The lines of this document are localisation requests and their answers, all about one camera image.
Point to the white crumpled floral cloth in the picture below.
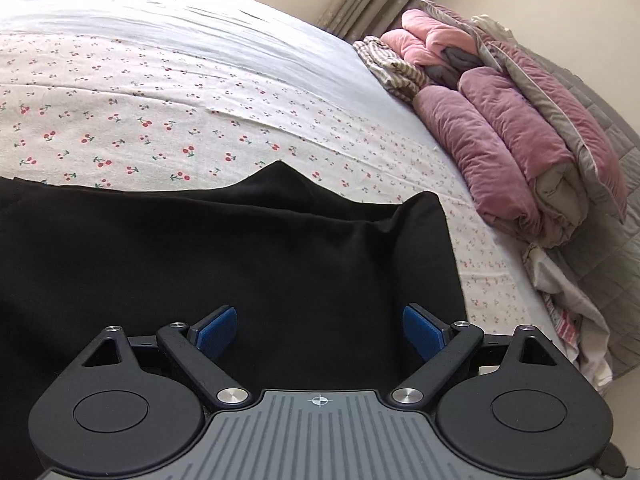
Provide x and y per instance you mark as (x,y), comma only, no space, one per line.
(570,310)

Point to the blue-grey bed sheet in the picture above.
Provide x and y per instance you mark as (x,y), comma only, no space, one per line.
(150,10)

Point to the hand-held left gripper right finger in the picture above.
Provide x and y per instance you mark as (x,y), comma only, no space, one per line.
(422,335)

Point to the light pink fleece blanket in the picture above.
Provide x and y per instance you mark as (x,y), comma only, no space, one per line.
(425,37)

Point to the striped cloth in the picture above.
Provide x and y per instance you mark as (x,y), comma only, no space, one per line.
(390,67)

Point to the cherry print bed sheet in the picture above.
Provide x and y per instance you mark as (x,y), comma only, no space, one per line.
(175,120)

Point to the mauve quilt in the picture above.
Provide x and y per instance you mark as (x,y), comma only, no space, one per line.
(505,150)

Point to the grey quilted blanket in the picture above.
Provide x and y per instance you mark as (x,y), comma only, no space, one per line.
(610,200)

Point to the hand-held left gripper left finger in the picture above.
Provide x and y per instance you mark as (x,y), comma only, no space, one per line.
(217,335)

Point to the black pants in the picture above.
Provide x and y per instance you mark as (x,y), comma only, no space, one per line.
(200,260)

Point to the grey folded cloth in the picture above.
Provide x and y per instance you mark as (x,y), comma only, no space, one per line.
(450,65)

